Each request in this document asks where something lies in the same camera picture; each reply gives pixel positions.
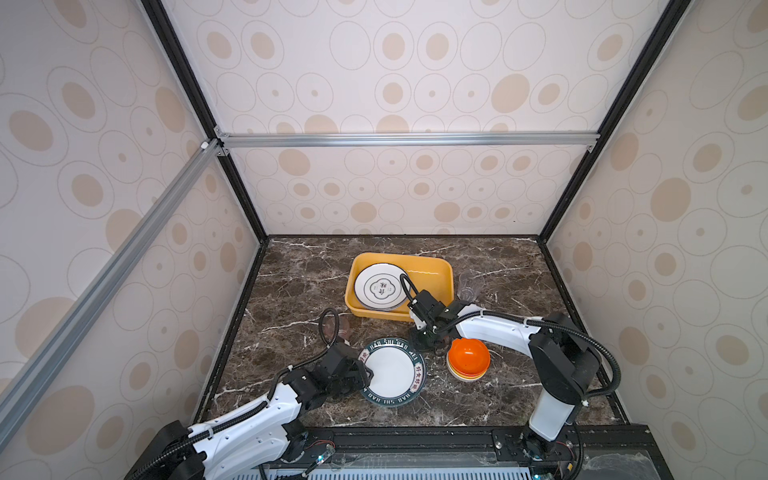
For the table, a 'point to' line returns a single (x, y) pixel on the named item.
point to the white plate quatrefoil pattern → (379, 287)
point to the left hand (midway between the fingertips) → (378, 375)
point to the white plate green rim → (399, 372)
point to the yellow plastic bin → (431, 274)
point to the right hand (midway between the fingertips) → (411, 348)
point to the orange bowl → (469, 356)
